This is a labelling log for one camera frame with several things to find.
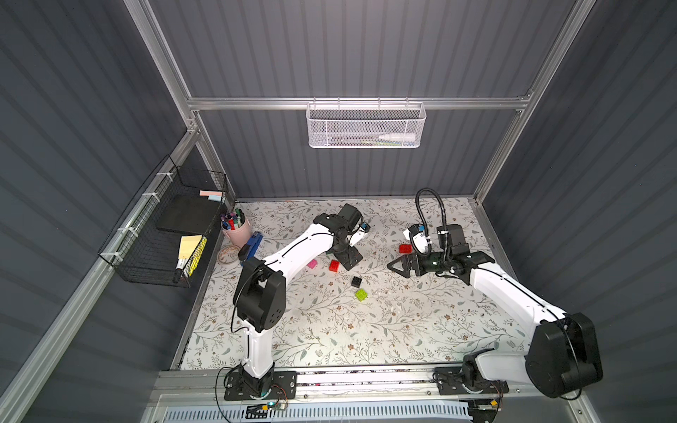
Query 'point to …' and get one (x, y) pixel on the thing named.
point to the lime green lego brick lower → (361, 294)
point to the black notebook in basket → (187, 214)
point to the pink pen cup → (237, 228)
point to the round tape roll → (228, 254)
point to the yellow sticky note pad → (190, 249)
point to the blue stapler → (251, 248)
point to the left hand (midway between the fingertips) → (342, 252)
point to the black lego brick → (356, 282)
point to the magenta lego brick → (313, 263)
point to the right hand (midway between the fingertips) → (401, 263)
